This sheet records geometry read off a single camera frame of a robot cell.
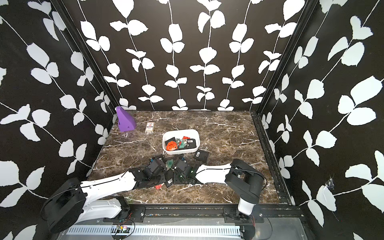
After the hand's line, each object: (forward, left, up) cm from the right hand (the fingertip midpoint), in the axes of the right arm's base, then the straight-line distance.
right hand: (172, 178), depth 84 cm
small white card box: (+37, +21, 0) cm, 43 cm away
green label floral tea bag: (+10, +3, -2) cm, 11 cm away
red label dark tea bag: (+22, +3, +2) cm, 22 cm away
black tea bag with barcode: (+16, -17, -2) cm, 23 cm away
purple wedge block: (+37, +36, +8) cm, 52 cm away
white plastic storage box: (+24, -2, +3) cm, 24 cm away
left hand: (+2, +3, -1) cm, 4 cm away
